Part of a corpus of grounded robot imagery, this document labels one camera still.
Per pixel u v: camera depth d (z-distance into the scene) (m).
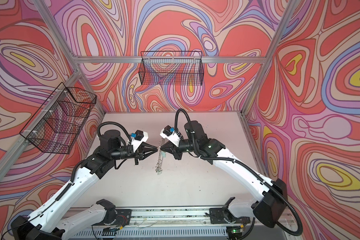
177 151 0.60
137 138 0.56
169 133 0.57
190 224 0.72
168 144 0.63
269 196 0.39
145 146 0.63
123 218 0.72
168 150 0.66
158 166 0.66
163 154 0.69
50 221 0.39
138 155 0.58
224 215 0.66
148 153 0.65
